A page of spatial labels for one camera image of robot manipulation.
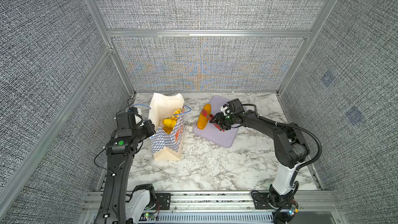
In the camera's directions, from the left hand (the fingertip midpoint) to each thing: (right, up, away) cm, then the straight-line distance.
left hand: (154, 124), depth 74 cm
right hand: (+29, -1, +18) cm, 34 cm away
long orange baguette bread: (+24, 0, +22) cm, 33 cm away
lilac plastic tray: (+30, -6, +15) cm, 34 cm away
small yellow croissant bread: (+10, +6, +11) cm, 16 cm away
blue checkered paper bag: (+4, -13, +7) cm, 15 cm away
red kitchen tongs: (+28, +3, +19) cm, 34 cm away
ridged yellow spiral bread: (+7, -2, -5) cm, 9 cm away
